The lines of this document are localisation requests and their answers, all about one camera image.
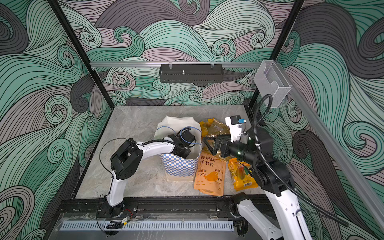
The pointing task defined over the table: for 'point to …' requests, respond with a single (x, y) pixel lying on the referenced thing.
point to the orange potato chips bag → (210, 174)
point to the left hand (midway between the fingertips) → (184, 151)
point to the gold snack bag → (212, 128)
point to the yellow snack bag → (243, 177)
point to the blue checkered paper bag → (176, 168)
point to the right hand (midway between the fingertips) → (211, 139)
